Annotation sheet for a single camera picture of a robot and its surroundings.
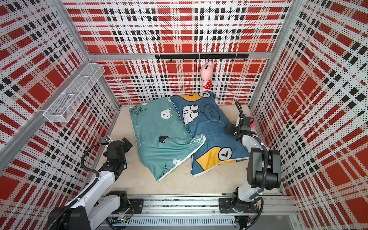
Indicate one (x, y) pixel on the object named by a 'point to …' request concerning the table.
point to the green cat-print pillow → (162, 137)
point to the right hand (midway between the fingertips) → (233, 127)
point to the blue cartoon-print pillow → (202, 115)
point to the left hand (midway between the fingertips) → (122, 142)
